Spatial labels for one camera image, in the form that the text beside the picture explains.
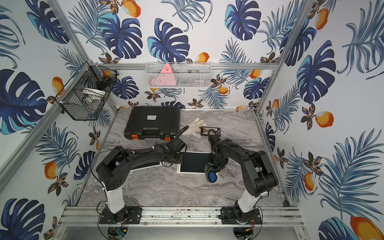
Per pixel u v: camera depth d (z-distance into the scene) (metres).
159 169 0.90
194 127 1.06
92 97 0.82
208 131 1.07
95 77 0.97
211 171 0.84
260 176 0.46
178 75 1.00
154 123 1.06
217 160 0.78
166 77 0.90
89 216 0.76
